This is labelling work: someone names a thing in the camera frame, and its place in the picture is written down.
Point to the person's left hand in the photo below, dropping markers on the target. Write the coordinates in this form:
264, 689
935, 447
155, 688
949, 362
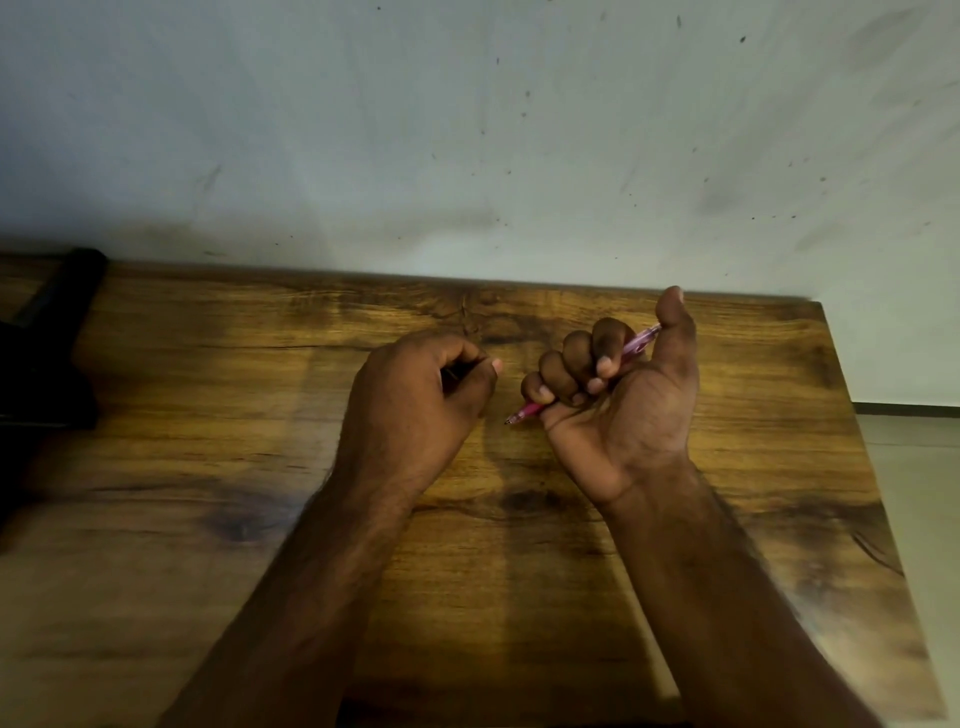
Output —
409, 420

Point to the dark skirting board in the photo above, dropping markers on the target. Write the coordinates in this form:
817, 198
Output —
907, 409

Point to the pink mechanical pencil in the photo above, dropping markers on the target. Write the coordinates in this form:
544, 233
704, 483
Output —
529, 410

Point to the person's left forearm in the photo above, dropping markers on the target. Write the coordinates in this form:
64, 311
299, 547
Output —
292, 615

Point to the person's right forearm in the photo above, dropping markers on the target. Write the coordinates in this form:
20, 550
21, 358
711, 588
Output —
735, 615

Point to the black stand base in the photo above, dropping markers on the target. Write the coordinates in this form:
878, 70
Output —
45, 360

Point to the person's right hand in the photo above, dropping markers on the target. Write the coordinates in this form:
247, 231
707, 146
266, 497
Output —
630, 427

